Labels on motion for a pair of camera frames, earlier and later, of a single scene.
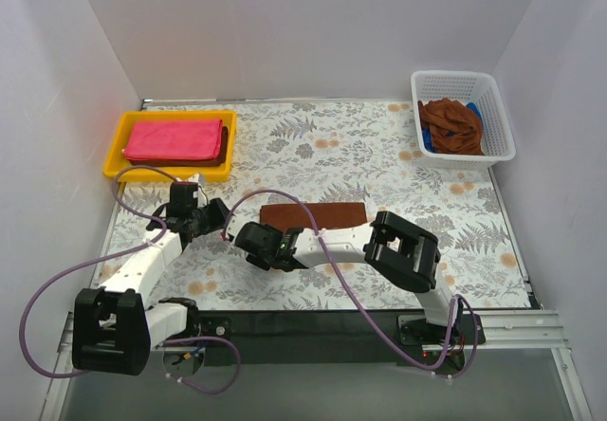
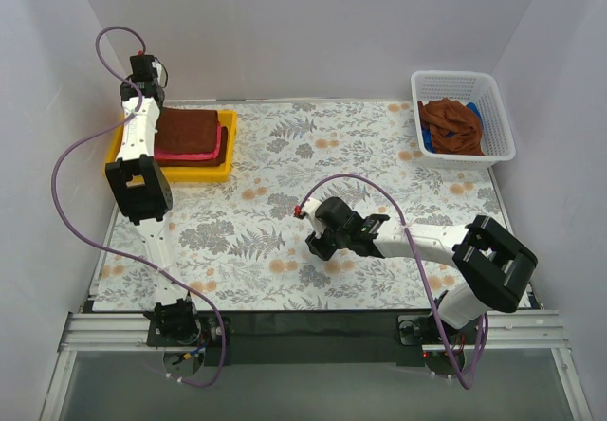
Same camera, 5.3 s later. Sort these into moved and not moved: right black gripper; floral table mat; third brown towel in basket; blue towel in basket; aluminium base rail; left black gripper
Moved: right black gripper; left black gripper
Not moved: third brown towel in basket; blue towel in basket; aluminium base rail; floral table mat
